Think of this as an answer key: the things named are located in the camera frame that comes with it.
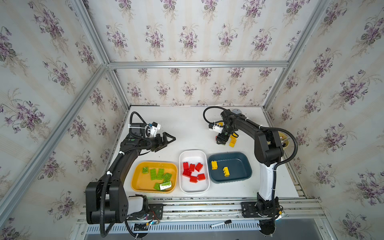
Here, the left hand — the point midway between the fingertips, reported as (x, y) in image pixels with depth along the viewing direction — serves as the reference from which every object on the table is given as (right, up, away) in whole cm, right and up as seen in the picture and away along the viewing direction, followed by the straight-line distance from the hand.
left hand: (170, 140), depth 80 cm
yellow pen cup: (+66, 0, +5) cm, 66 cm away
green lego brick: (-6, -20, +4) cm, 21 cm away
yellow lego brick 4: (+29, +9, +8) cm, 32 cm away
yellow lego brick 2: (+25, -15, +7) cm, 30 cm away
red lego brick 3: (+12, -17, +7) cm, 22 cm away
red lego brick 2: (+8, -16, +7) cm, 19 cm away
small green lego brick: (-16, -18, +6) cm, 25 cm away
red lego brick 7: (+27, +1, +11) cm, 29 cm away
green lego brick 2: (-2, -21, +3) cm, 21 cm away
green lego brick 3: (-2, -24, -2) cm, 24 cm away
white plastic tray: (+13, -19, +7) cm, 24 cm away
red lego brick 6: (+9, -20, +6) cm, 22 cm away
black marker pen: (+28, -38, -9) cm, 48 cm away
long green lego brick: (-10, -20, +4) cm, 23 cm away
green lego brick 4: (-7, -25, 0) cm, 26 cm away
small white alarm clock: (+44, +18, +28) cm, 55 cm away
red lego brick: (+16, -17, +6) cm, 24 cm away
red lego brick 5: (+17, -22, +5) cm, 28 cm away
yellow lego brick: (+32, -19, +4) cm, 37 cm away
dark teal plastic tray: (+41, -18, +9) cm, 45 cm away
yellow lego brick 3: (+40, -3, +19) cm, 44 cm away
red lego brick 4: (+13, -22, +3) cm, 26 cm away
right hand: (+31, -1, +19) cm, 37 cm away
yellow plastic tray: (-17, -24, +3) cm, 29 cm away
